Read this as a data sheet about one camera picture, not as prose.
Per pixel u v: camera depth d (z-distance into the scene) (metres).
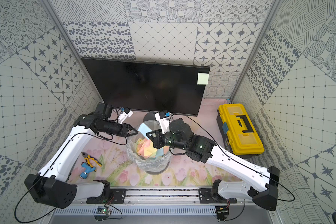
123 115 0.68
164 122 0.55
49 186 0.37
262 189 0.40
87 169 0.80
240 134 0.80
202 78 0.66
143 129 0.61
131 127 0.68
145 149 0.72
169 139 0.52
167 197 0.75
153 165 0.59
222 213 0.72
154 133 0.57
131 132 0.70
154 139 0.59
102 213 0.70
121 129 0.63
